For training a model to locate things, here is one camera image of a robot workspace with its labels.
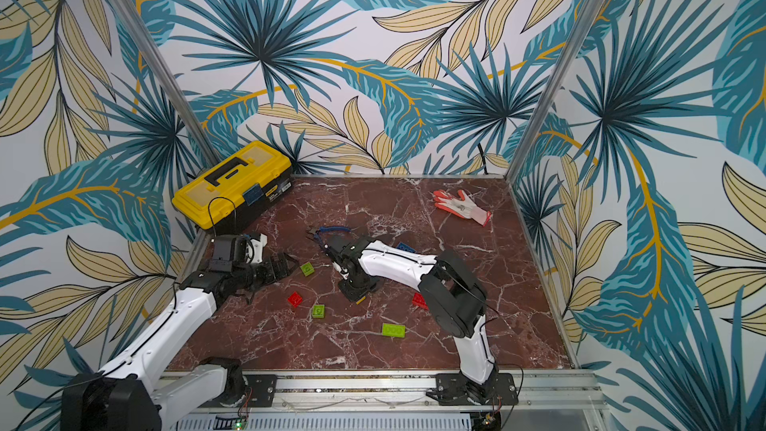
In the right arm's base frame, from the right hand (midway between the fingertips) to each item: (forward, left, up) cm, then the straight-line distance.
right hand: (357, 292), depth 88 cm
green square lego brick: (-5, +11, -1) cm, 12 cm away
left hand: (+2, +19, +9) cm, 21 cm away
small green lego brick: (+8, +16, 0) cm, 18 cm away
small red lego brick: (-1, +18, -1) cm, 18 cm away
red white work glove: (+33, -37, -1) cm, 50 cm away
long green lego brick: (-10, -11, -3) cm, 15 cm away
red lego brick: (-3, -18, -2) cm, 18 cm away
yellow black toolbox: (+28, +37, +16) cm, 49 cm away
